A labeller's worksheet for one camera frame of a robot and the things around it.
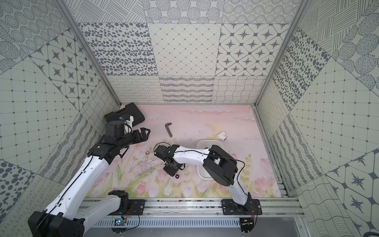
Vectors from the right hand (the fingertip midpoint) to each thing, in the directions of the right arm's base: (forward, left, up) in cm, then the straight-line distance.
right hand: (175, 170), depth 86 cm
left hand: (+13, +17, +23) cm, 32 cm away
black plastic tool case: (+44, +38, +6) cm, 59 cm away
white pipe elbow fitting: (+24, -30, +1) cm, 38 cm away
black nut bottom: (-4, -1, 0) cm, 4 cm away
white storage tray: (-3, -16, +3) cm, 17 cm away
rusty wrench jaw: (+27, +8, 0) cm, 28 cm away
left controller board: (-26, +26, -2) cm, 36 cm away
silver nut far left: (+11, +20, +1) cm, 22 cm away
